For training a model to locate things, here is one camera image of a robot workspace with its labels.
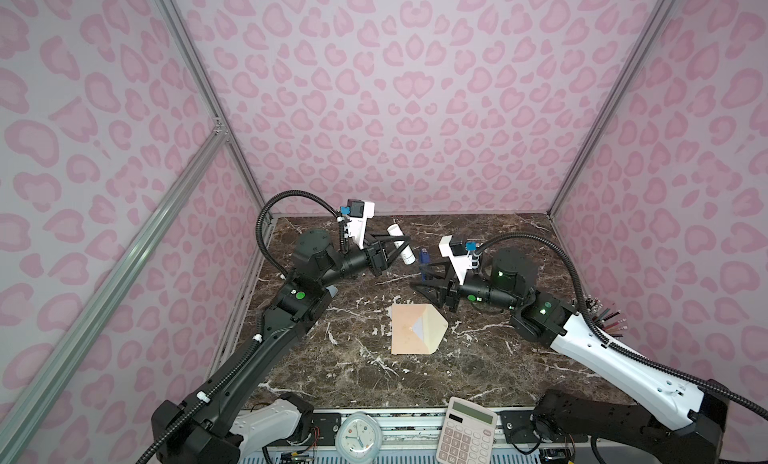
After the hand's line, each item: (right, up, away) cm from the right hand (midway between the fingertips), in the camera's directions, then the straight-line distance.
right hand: (418, 275), depth 61 cm
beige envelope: (+2, -20, +29) cm, 35 cm away
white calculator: (+12, -38, +9) cm, 41 cm away
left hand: (-2, +8, -1) cm, 8 cm away
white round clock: (-13, -39, +8) cm, 42 cm away
